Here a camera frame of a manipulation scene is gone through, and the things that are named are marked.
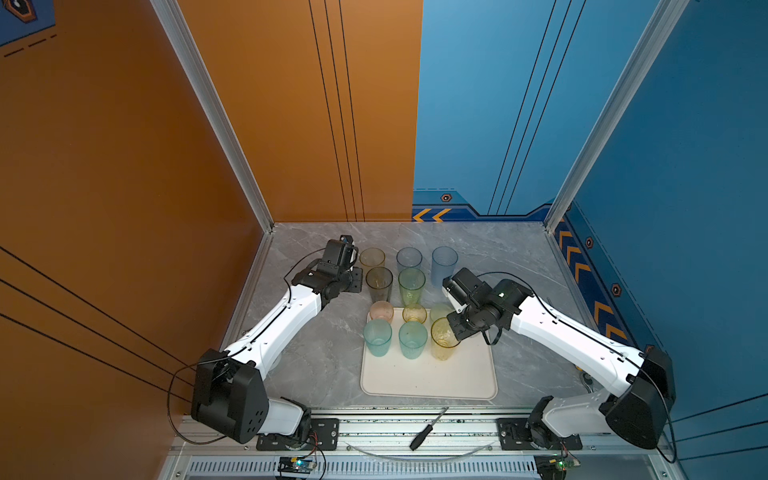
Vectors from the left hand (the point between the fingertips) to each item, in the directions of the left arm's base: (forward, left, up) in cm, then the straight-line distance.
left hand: (354, 272), depth 85 cm
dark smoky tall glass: (+3, -7, -8) cm, 11 cm away
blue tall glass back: (+10, -28, -8) cm, 31 cm away
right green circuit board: (-44, -50, -18) cm, 69 cm away
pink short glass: (-5, -8, -12) cm, 16 cm away
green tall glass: (+2, -17, -8) cm, 19 cm away
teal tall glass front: (-13, -7, -12) cm, 19 cm away
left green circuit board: (-44, +11, -18) cm, 49 cm away
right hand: (-15, -27, -3) cm, 31 cm away
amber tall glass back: (+13, -4, -9) cm, 16 cm away
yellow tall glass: (-20, -24, 0) cm, 31 cm away
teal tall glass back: (-14, -17, -14) cm, 26 cm away
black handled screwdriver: (-39, -18, -16) cm, 46 cm away
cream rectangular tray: (-23, -33, -18) cm, 44 cm away
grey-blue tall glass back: (+9, -16, -4) cm, 19 cm away
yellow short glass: (-6, -19, -13) cm, 24 cm away
